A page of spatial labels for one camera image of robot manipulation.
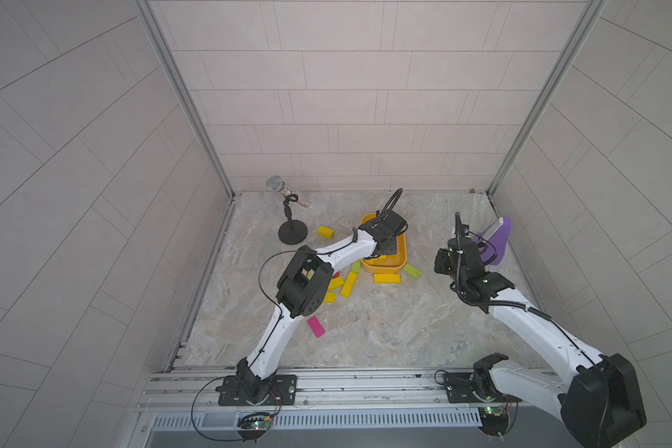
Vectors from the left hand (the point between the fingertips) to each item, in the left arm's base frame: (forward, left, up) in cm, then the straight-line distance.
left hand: (391, 244), depth 98 cm
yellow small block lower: (-19, +21, -2) cm, 28 cm away
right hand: (-9, -13, +10) cm, 19 cm away
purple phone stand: (-5, -32, +11) cm, 34 cm away
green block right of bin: (-10, -6, -2) cm, 12 cm away
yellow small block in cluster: (-14, +19, -1) cm, 24 cm away
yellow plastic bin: (-7, +2, -1) cm, 8 cm away
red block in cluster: (-11, +19, -2) cm, 22 cm away
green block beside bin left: (-8, +13, -1) cm, 15 cm away
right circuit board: (-50, -22, -4) cm, 54 cm away
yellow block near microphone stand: (+5, +24, -1) cm, 24 cm away
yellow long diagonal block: (-15, +15, -2) cm, 21 cm away
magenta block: (-28, +25, -3) cm, 37 cm away
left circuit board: (-51, +38, -1) cm, 64 cm away
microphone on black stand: (+6, +36, -2) cm, 37 cm away
